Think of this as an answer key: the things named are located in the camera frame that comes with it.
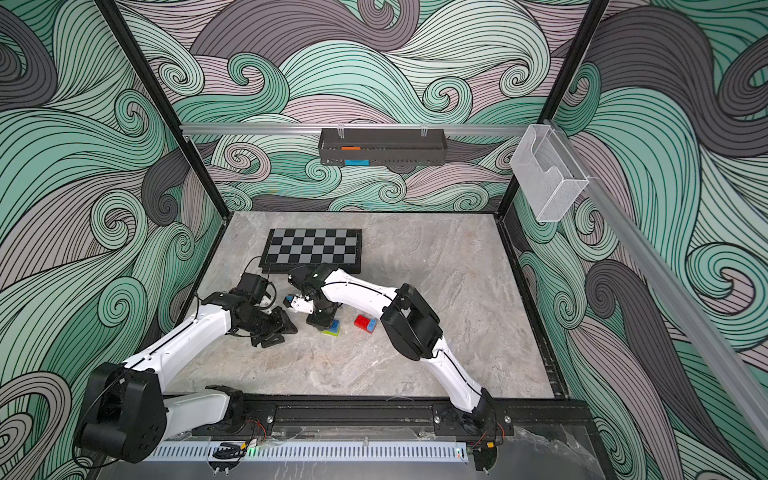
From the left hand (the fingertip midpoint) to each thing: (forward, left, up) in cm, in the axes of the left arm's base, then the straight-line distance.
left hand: (292, 331), depth 82 cm
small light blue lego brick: (+4, -22, -4) cm, 23 cm away
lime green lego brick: (+2, -10, -6) cm, 12 cm away
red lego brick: (+5, -19, -4) cm, 20 cm away
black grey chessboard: (+31, +8, -2) cm, 32 cm away
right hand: (+6, -9, -4) cm, 11 cm away
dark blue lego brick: (+3, -12, -2) cm, 12 cm away
